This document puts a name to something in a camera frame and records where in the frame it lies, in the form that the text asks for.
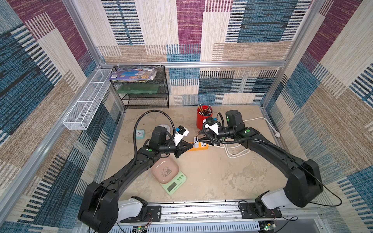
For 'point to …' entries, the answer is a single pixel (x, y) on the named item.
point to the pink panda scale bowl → (164, 170)
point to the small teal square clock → (140, 134)
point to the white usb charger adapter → (196, 144)
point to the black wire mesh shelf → (160, 77)
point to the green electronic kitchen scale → (173, 186)
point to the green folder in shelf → (138, 89)
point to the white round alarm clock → (167, 127)
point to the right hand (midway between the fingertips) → (201, 136)
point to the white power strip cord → (225, 147)
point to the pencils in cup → (198, 112)
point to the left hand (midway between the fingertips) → (191, 146)
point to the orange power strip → (201, 145)
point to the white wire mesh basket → (79, 117)
